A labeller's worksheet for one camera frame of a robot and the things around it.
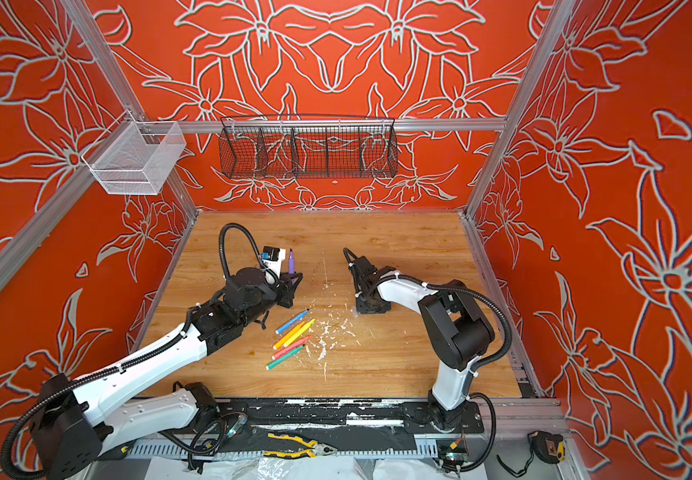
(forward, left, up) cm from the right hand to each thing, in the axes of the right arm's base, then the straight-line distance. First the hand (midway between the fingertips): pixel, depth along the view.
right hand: (364, 305), depth 93 cm
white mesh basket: (+36, +72, +33) cm, 87 cm away
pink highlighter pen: (-12, +21, 0) cm, 24 cm away
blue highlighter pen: (-5, +23, 0) cm, 24 cm away
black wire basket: (+46, +28, +30) cm, 61 cm away
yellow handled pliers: (-37, +14, +1) cm, 40 cm away
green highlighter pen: (-17, +26, +1) cm, 31 cm away
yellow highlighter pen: (-9, +20, +1) cm, 22 cm away
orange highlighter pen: (-10, +23, +2) cm, 26 cm away
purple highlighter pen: (-2, +19, +27) cm, 33 cm away
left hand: (-2, +18, +22) cm, 29 cm away
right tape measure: (-38, -40, +2) cm, 55 cm away
